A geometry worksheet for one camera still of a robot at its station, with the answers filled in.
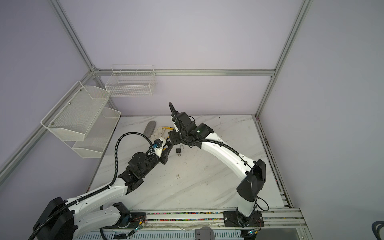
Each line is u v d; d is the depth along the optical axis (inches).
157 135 42.3
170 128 43.8
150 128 42.8
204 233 27.3
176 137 26.1
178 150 39.1
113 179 21.5
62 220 15.6
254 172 17.5
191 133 20.5
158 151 25.9
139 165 22.7
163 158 26.6
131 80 37.6
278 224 28.9
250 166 17.2
